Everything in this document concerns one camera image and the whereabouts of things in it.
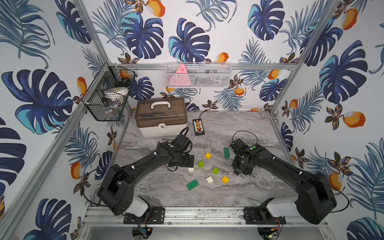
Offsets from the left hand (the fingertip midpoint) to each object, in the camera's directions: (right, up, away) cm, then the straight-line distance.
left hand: (186, 161), depth 83 cm
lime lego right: (+17, -6, +5) cm, 19 cm away
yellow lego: (+13, +1, +12) cm, 18 cm away
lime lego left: (+9, -3, +8) cm, 12 cm away
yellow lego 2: (+22, -11, +2) cm, 25 cm away
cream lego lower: (+13, -11, +2) cm, 17 cm away
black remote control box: (+8, +19, +26) cm, 33 cm away
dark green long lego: (+25, +3, +12) cm, 28 cm away
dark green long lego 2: (+3, -13, 0) cm, 14 cm away
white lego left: (+3, -6, +5) cm, 8 cm away
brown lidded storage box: (-16, +26, +5) cm, 30 cm away
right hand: (+28, -4, +1) cm, 29 cm away
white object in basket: (-36, +38, -3) cm, 52 cm away
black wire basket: (-52, +37, +11) cm, 64 cm away
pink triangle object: (-4, +49, +7) cm, 49 cm away
